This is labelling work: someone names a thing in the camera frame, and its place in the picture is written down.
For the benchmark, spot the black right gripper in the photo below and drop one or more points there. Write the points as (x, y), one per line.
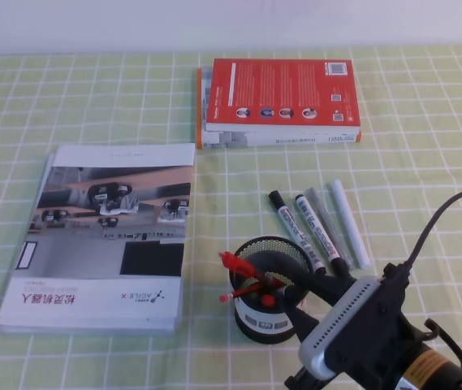
(374, 349)

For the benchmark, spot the black-capped white marker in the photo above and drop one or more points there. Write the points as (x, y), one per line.
(329, 288)

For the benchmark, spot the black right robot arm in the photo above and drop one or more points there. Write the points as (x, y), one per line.
(438, 367)

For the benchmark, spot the red ball-tipped pen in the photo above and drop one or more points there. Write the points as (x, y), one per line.
(268, 300)

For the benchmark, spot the black mesh pen holder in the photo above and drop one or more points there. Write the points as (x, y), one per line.
(272, 255)

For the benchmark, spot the red pen with round cap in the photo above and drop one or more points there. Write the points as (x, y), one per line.
(240, 293)

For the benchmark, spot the pale blue white pen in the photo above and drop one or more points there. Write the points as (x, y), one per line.
(349, 222)

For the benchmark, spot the grey translucent pen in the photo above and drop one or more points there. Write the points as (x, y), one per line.
(329, 227)

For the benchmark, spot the red pen with clip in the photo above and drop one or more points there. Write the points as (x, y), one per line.
(248, 270)

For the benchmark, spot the black white marker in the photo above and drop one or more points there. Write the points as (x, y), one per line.
(339, 266)
(296, 234)

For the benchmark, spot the left black white marker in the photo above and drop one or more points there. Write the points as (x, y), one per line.
(296, 234)

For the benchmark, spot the orange-edged white book underneath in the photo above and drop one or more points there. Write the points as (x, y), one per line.
(233, 139)

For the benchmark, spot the green checkered tablecloth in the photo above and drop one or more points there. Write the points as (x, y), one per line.
(407, 164)

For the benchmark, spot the lower brochure stack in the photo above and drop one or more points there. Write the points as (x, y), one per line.
(84, 327)

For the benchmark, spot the top Agilex brochure booklet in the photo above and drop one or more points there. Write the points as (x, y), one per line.
(104, 235)

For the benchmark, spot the red cover book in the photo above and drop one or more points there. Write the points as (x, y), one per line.
(283, 95)

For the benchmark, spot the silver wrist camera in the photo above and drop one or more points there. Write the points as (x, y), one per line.
(313, 347)

